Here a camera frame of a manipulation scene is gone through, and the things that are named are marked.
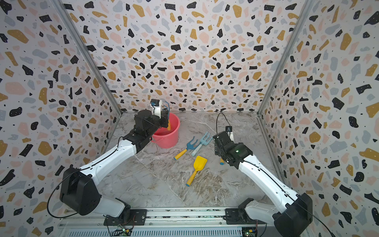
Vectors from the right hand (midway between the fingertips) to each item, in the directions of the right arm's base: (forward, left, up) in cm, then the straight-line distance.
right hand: (227, 146), depth 79 cm
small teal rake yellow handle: (+11, +23, -18) cm, 31 cm away
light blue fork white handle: (+15, +13, -18) cm, 27 cm away
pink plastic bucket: (+7, +35, -4) cm, 36 cm away
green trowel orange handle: (-1, +1, -17) cm, 17 cm away
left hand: (+13, +32, +14) cm, 37 cm away
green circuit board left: (-37, +54, -21) cm, 68 cm away
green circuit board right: (-35, -10, -21) cm, 42 cm away
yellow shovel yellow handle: (-1, +15, -19) cm, 25 cm away
